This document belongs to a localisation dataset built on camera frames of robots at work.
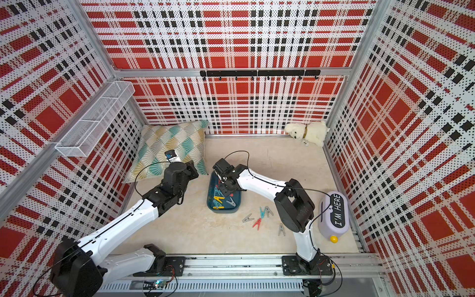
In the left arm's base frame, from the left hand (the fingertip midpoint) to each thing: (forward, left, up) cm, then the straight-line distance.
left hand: (194, 162), depth 81 cm
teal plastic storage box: (-9, -8, -21) cm, 24 cm away
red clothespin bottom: (-20, -29, -22) cm, 41 cm away
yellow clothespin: (-8, -9, -21) cm, 24 cm away
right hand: (-4, -16, -14) cm, 22 cm away
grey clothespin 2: (-18, -23, -21) cm, 36 cm away
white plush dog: (+34, -64, -16) cm, 74 cm away
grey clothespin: (-14, -34, -21) cm, 42 cm away
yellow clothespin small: (-13, -10, -20) cm, 26 cm away
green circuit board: (-43, +10, -20) cm, 48 cm away
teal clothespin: (-3, -7, -21) cm, 23 cm away
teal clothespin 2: (-15, -31, -22) cm, 41 cm away
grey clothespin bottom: (-23, -39, -21) cm, 50 cm away
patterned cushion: (+21, +10, -7) cm, 24 cm away
